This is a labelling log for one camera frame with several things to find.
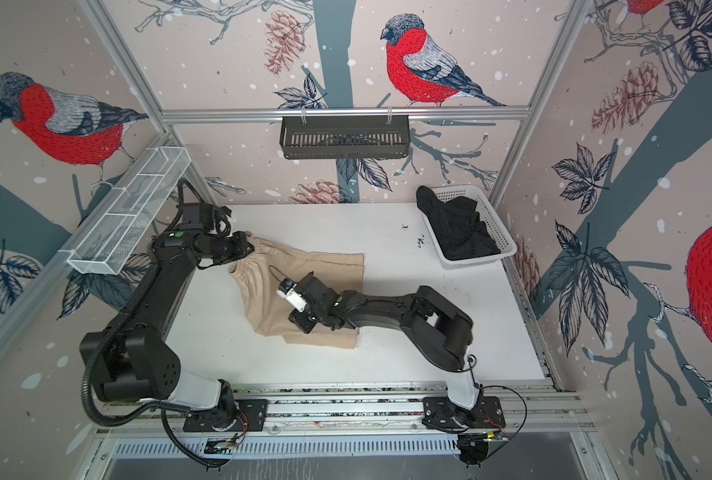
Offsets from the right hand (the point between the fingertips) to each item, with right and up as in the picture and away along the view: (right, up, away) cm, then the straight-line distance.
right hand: (292, 317), depth 86 cm
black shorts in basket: (+56, +28, +24) cm, 67 cm away
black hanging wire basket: (+12, +60, +21) cm, 65 cm away
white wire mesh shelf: (-42, +31, -8) cm, 53 cm away
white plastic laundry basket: (+68, +31, +25) cm, 79 cm away
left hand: (-11, +21, -3) cm, 24 cm away
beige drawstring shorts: (-7, +15, -1) cm, 17 cm away
